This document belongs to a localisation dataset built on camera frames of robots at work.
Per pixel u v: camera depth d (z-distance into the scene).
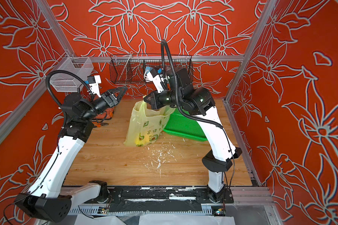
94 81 0.53
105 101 0.53
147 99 0.56
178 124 1.03
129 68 0.99
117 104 0.53
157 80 0.50
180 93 0.41
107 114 0.59
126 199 0.73
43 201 0.36
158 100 0.49
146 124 0.69
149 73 0.50
